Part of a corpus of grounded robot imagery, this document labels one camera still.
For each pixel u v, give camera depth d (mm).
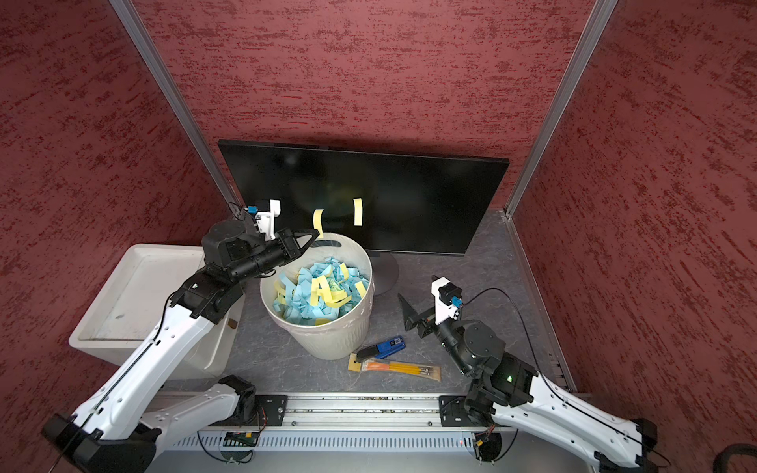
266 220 597
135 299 685
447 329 560
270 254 565
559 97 871
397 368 808
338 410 756
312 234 655
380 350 853
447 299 518
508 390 493
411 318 562
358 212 710
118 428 377
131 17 710
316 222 664
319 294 699
